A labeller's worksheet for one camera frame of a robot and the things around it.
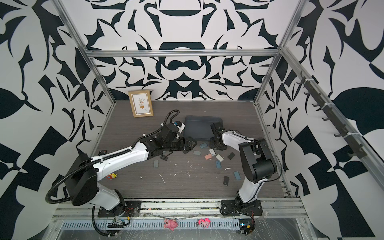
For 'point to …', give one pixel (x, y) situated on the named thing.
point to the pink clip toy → (204, 223)
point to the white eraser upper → (212, 152)
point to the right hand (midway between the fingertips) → (214, 144)
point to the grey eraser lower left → (156, 163)
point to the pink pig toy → (170, 224)
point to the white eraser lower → (219, 157)
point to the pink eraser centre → (208, 156)
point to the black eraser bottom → (226, 180)
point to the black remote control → (102, 152)
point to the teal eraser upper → (203, 145)
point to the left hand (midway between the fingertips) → (191, 140)
